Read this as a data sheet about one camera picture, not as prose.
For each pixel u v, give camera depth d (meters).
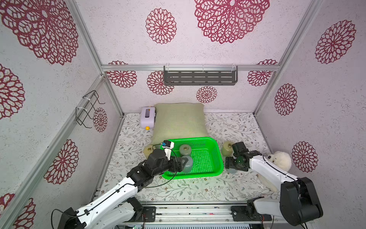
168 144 0.66
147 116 1.06
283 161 0.73
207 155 0.97
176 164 0.65
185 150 0.88
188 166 0.84
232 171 0.89
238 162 0.73
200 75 0.95
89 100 0.78
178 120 1.05
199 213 0.75
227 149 0.90
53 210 0.43
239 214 0.73
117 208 0.58
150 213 0.74
